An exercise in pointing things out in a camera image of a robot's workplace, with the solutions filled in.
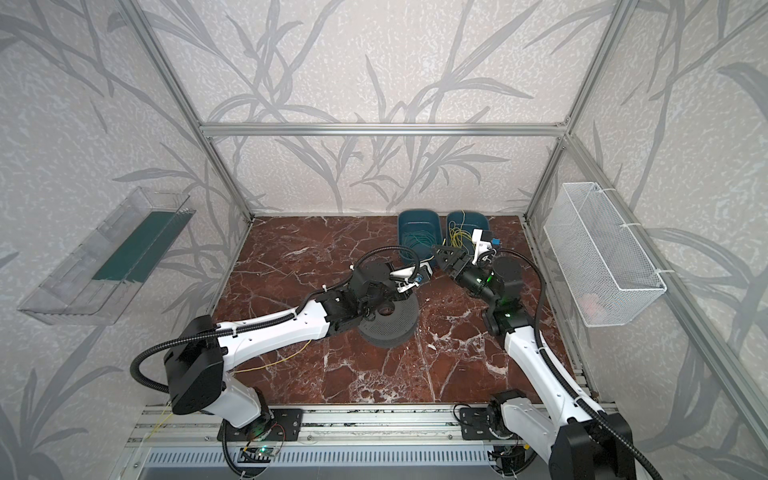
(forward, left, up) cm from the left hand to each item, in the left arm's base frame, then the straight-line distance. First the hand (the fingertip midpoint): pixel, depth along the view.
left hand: (413, 254), depth 77 cm
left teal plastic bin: (+30, -4, -25) cm, 40 cm away
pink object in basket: (-12, -43, -5) cm, 45 cm away
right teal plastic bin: (+31, -19, -24) cm, 44 cm away
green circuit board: (-41, +37, -25) cm, 61 cm away
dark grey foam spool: (-13, +6, -20) cm, 24 cm away
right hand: (0, -5, +5) cm, 7 cm away
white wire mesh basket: (-12, -40, +11) cm, 43 cm away
